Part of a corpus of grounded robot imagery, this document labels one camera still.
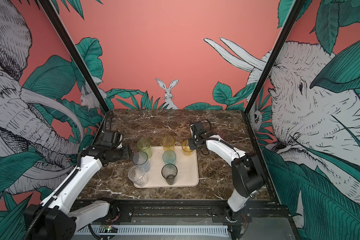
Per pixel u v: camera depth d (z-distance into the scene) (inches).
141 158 34.1
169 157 35.7
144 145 32.7
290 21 28.8
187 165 35.6
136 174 34.0
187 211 29.9
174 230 27.7
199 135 27.1
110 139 24.1
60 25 29.6
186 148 37.6
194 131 27.8
